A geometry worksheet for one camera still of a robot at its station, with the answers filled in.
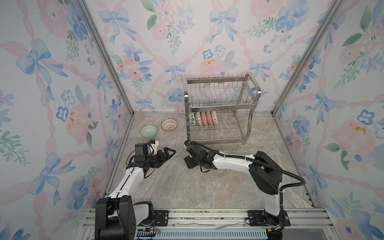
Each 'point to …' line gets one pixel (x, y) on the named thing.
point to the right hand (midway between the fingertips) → (188, 157)
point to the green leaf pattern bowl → (192, 119)
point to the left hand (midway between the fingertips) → (171, 154)
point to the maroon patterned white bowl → (169, 125)
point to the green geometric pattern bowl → (214, 118)
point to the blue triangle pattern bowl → (198, 119)
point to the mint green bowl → (149, 131)
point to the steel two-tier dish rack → (218, 108)
